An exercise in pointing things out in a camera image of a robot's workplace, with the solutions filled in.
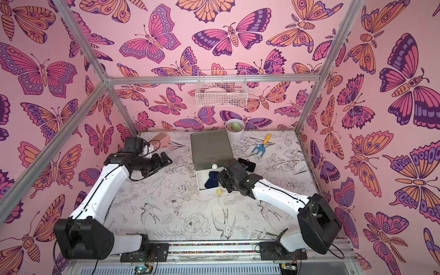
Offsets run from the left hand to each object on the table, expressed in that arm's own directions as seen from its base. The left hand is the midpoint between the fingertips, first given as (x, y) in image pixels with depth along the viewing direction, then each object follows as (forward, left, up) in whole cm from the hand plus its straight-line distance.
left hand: (167, 163), depth 82 cm
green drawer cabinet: (+6, -21, +2) cm, 22 cm away
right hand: (-6, -21, -5) cm, 22 cm away
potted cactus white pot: (+33, -34, -9) cm, 48 cm away
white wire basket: (+39, -26, +16) cm, 49 cm away
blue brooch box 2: (-1, -22, -9) cm, 23 cm away
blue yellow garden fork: (+25, -51, -19) cm, 60 cm away
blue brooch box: (-5, -21, -10) cm, 24 cm away
